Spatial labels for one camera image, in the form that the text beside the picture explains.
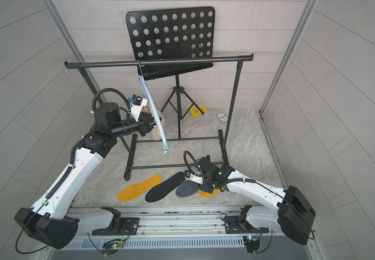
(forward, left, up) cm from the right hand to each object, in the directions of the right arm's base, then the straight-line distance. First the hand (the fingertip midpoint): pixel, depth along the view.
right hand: (201, 181), depth 81 cm
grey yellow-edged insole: (-5, -2, -4) cm, 7 cm away
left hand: (+14, +15, +33) cm, 39 cm away
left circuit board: (-24, +36, -1) cm, 43 cm away
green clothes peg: (+21, +20, -2) cm, 29 cm away
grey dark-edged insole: (-2, +8, -4) cm, 9 cm away
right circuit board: (-26, -20, -6) cm, 33 cm away
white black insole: (-2, +21, -2) cm, 21 cm away
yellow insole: (-2, +36, -3) cm, 36 cm away
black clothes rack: (+20, -14, +12) cm, 27 cm away
